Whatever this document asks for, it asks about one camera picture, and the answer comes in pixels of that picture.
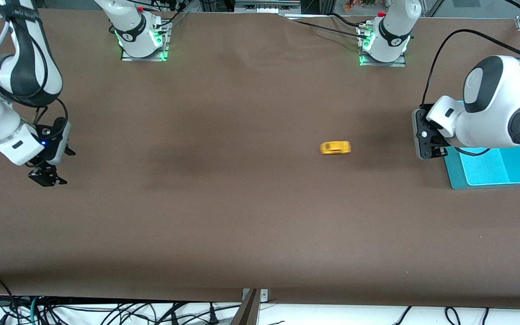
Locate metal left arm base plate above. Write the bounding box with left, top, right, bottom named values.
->
left=358, top=25, right=408, bottom=68

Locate small metal bracket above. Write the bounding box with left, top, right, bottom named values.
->
left=242, top=288, right=269, bottom=302

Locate grey support beam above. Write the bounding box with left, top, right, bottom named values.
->
left=229, top=289, right=261, bottom=325

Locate yellow toy beetle car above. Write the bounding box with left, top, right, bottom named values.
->
left=319, top=140, right=352, bottom=156

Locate grey metal box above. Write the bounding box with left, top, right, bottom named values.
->
left=234, top=0, right=302, bottom=14

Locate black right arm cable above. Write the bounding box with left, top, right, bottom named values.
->
left=32, top=97, right=69, bottom=130

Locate turquoise plastic bin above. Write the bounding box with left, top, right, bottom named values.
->
left=443, top=144, right=520, bottom=190

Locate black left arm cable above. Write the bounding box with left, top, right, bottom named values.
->
left=421, top=29, right=520, bottom=157

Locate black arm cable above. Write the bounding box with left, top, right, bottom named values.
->
left=421, top=29, right=520, bottom=157
left=32, top=97, right=69, bottom=130

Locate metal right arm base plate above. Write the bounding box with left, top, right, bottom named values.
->
left=121, top=20, right=171, bottom=62

